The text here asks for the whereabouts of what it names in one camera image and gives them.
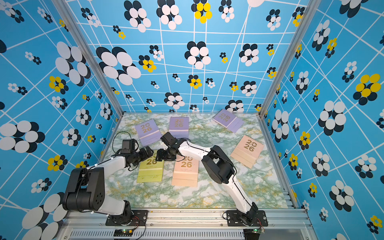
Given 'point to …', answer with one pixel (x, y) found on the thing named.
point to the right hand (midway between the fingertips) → (160, 158)
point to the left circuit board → (123, 232)
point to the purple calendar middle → (179, 127)
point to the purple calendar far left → (148, 132)
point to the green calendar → (150, 170)
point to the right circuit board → (253, 234)
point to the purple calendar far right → (232, 122)
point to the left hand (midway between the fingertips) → (150, 153)
